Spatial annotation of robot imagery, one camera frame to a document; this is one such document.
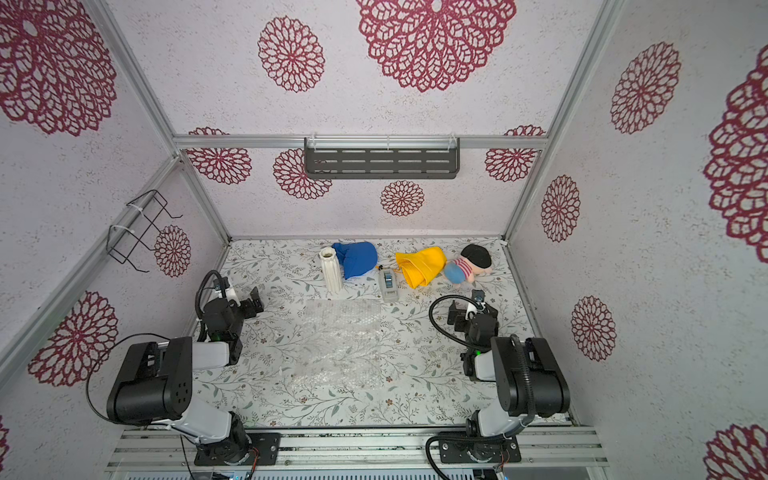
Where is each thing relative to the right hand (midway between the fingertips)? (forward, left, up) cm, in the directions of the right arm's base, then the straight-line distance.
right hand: (471, 299), depth 92 cm
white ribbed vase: (+7, +44, +5) cm, 45 cm away
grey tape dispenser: (+9, +26, -5) cm, 28 cm away
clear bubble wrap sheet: (-12, +40, -8) cm, 43 cm away
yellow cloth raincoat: (+14, +15, -1) cm, 20 cm away
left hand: (0, +71, +2) cm, 71 cm away
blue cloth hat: (+21, +38, -5) cm, 44 cm away
